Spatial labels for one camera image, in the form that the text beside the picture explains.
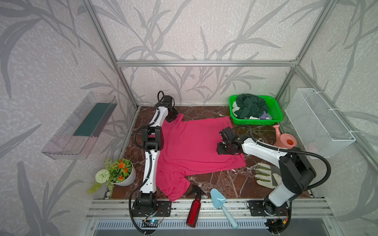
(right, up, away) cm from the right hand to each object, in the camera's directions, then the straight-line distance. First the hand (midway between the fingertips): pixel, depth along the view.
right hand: (219, 145), depth 91 cm
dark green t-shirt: (+24, +27, +14) cm, 39 cm away
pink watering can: (+39, +4, -4) cm, 40 cm away
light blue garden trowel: (-2, -26, -14) cm, 30 cm away
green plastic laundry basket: (+45, +24, +19) cm, 54 cm away
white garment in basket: (+16, +25, +25) cm, 39 cm away
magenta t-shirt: (-18, -3, +5) cm, 19 cm away
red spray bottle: (-15, -28, -22) cm, 39 cm away
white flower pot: (-49, -15, -17) cm, 54 cm away
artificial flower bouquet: (-52, -8, -22) cm, 57 cm away
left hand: (-28, +23, +21) cm, 42 cm away
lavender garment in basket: (+36, +19, +17) cm, 44 cm away
